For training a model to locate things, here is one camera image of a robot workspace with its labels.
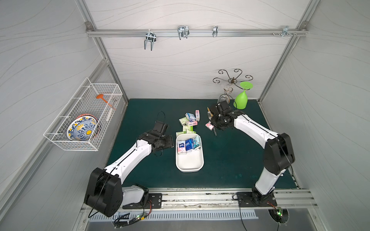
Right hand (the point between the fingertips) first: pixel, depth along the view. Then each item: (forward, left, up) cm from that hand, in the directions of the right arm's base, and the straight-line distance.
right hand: (211, 121), depth 91 cm
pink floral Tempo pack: (-15, +18, -7) cm, 24 cm away
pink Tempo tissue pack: (-3, +1, 0) cm, 4 cm away
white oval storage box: (-19, +13, -12) cm, 26 cm away
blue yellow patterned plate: (-22, +60, +22) cm, 68 cm away
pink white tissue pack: (+5, +13, -9) cm, 16 cm away
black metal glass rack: (+19, -14, +17) cm, 29 cm away
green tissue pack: (+8, +19, -10) cm, 23 cm away
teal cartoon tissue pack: (-12, +9, -6) cm, 16 cm away
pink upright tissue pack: (+12, +8, -8) cm, 17 cm away
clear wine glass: (+12, -8, +11) cm, 18 cm away
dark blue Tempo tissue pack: (-13, +13, -8) cm, 20 cm away
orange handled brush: (+1, +64, +19) cm, 67 cm away
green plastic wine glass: (+10, -18, +10) cm, 23 cm away
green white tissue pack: (-3, +21, -10) cm, 24 cm away
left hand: (-15, +25, -3) cm, 29 cm away
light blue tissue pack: (+10, +14, -8) cm, 19 cm away
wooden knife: (+18, -1, -13) cm, 22 cm away
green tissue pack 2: (0, +15, -9) cm, 18 cm away
